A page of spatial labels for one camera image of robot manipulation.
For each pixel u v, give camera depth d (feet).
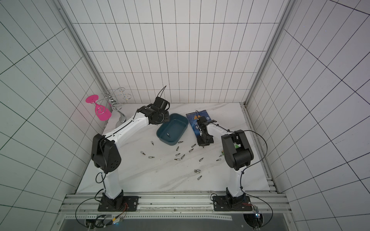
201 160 2.88
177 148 3.05
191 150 3.03
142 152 3.02
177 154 2.96
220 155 2.95
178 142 3.11
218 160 2.88
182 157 2.94
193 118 3.55
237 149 1.68
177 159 2.89
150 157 2.93
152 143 3.17
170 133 3.32
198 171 2.73
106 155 1.54
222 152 2.95
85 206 2.43
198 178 2.67
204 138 2.70
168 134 3.29
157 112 2.16
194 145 3.11
